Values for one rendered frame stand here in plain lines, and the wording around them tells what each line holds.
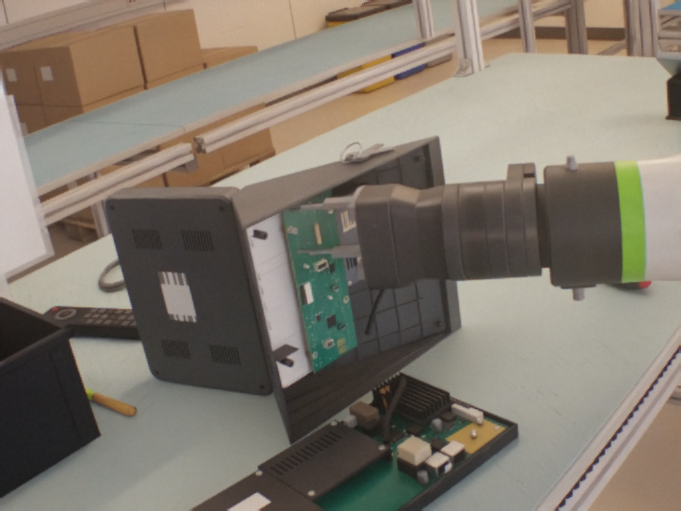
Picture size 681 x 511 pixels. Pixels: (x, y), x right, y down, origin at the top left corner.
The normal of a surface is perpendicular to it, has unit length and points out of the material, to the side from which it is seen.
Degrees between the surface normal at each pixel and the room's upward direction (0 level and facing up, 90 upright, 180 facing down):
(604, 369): 0
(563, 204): 49
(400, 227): 90
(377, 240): 90
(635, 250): 95
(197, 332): 90
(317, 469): 0
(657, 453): 0
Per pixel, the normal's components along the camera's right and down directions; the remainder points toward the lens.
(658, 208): -0.28, -0.13
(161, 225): -0.40, 0.40
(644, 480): -0.15, -0.91
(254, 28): 0.76, 0.14
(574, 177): -0.21, -0.73
